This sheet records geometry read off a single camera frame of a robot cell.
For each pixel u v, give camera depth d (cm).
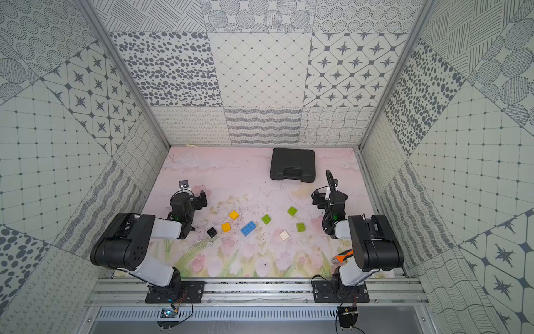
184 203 73
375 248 45
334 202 71
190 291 74
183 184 83
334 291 67
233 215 93
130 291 76
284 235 86
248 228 88
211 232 88
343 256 83
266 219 91
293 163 111
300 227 90
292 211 95
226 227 89
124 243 46
